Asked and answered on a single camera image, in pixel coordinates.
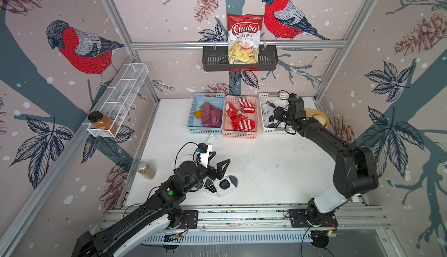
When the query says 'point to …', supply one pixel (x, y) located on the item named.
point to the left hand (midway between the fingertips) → (225, 155)
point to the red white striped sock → (246, 106)
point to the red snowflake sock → (234, 114)
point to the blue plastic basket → (194, 125)
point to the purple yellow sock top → (215, 122)
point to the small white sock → (210, 139)
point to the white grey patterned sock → (222, 187)
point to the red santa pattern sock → (242, 123)
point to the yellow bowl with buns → (318, 115)
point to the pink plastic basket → (227, 130)
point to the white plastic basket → (266, 97)
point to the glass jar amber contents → (146, 170)
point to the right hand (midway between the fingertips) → (276, 109)
